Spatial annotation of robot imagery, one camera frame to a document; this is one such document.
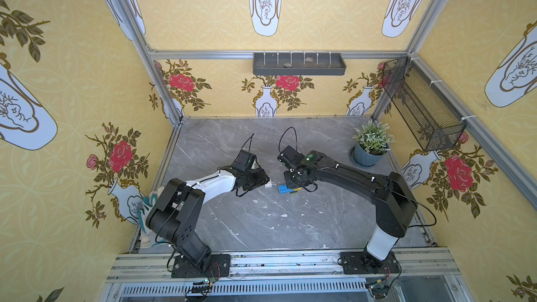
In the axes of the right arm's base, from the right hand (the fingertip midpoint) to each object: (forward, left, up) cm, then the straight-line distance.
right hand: (292, 188), depth 86 cm
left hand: (+4, +10, -3) cm, 11 cm away
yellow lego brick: (-5, -1, +9) cm, 11 cm away
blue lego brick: (0, +3, -1) cm, 3 cm away
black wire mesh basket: (+23, -55, +19) cm, 63 cm away
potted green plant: (+18, -33, +10) cm, 39 cm away
